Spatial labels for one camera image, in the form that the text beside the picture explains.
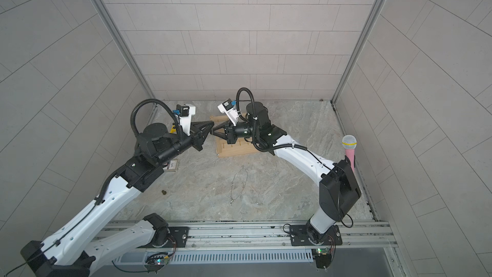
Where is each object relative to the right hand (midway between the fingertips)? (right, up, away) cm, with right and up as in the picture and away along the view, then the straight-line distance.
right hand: (214, 134), depth 68 cm
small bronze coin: (-25, -27, +14) cm, 39 cm away
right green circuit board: (+39, -45, +1) cm, 59 cm away
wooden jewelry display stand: (+8, -9, +27) cm, 29 cm away
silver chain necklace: (+9, -25, +17) cm, 32 cm away
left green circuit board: (-20, -44, -2) cm, 48 cm away
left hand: (+2, +4, -4) cm, 6 cm away
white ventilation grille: (+5, -44, 0) cm, 44 cm away
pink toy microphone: (+49, -3, 0) cm, 49 cm away
